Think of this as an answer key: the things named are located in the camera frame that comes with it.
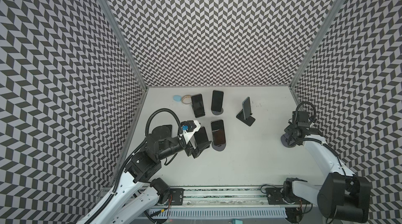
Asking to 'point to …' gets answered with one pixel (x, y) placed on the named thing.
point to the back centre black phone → (217, 100)
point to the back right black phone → (246, 105)
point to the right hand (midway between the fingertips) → (292, 135)
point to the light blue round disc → (177, 98)
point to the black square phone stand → (249, 121)
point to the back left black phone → (198, 105)
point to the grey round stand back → (216, 112)
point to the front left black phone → (201, 136)
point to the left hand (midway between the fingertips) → (203, 134)
